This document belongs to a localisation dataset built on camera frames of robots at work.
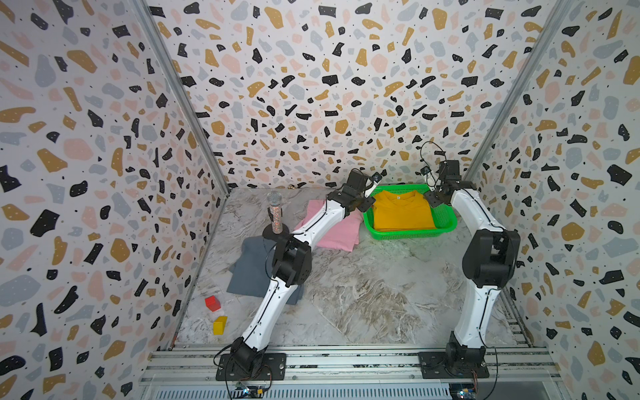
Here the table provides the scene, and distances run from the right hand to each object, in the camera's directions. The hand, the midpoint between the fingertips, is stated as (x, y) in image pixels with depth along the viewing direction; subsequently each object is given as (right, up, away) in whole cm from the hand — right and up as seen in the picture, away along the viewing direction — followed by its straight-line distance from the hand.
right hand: (440, 190), depth 98 cm
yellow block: (-80, -46, -17) cm, 93 cm away
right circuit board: (-5, -60, -27) cm, 66 cm away
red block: (-83, -39, -15) cm, 93 cm away
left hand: (-29, 0, +1) cm, 29 cm away
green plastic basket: (-27, -11, +8) cm, 30 cm away
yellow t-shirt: (-13, -8, +11) cm, 18 cm away
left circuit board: (-66, -59, -28) cm, 93 cm away
